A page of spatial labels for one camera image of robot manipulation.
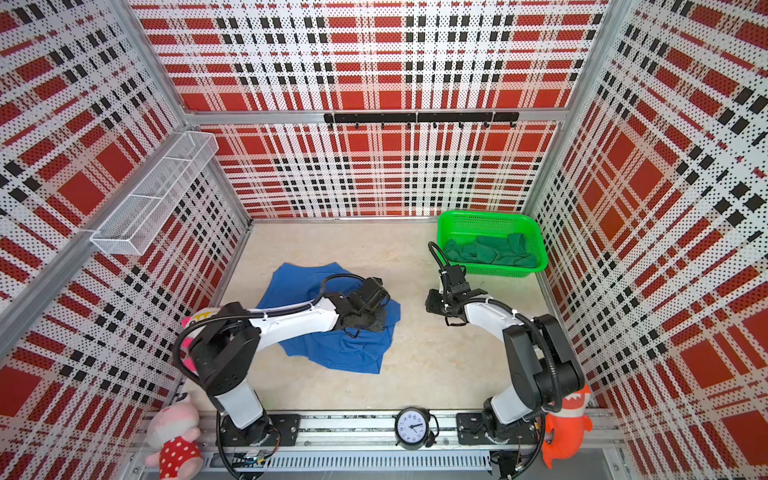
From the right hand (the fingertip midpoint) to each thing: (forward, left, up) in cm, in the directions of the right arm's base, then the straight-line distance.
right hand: (430, 305), depth 92 cm
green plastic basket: (+33, -16, +1) cm, 37 cm away
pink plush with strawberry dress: (-33, +64, +1) cm, 72 cm away
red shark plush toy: (-33, -30, +1) cm, 45 cm away
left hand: (-6, +16, 0) cm, 17 cm away
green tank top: (+24, -31, -3) cm, 39 cm away
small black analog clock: (-33, +6, -1) cm, 33 cm away
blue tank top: (+10, +44, -3) cm, 46 cm away
